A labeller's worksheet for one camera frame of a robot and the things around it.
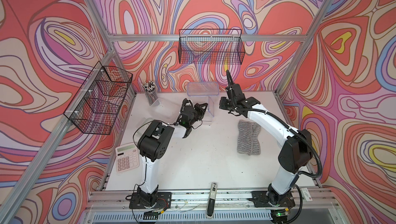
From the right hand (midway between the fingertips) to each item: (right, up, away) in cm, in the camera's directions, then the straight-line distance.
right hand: (222, 106), depth 87 cm
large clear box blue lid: (-11, +15, +33) cm, 38 cm away
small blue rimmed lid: (-5, 0, +15) cm, 16 cm away
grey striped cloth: (+17, -19, +5) cm, 26 cm away
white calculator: (-54, -29, -3) cm, 61 cm away
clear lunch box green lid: (-44, +3, +21) cm, 49 cm away
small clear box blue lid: (-8, -5, +6) cm, 11 cm away
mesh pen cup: (-46, +10, +12) cm, 48 cm away
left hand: (-6, +1, +4) cm, 8 cm away
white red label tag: (+39, -43, -13) cm, 59 cm away
